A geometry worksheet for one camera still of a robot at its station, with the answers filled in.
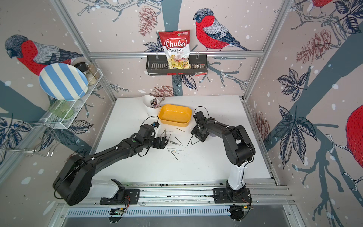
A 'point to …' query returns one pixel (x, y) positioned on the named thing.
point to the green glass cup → (60, 107)
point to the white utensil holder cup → (152, 105)
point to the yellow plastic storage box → (174, 115)
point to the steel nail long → (189, 140)
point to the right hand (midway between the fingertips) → (194, 134)
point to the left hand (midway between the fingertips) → (165, 137)
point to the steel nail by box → (180, 129)
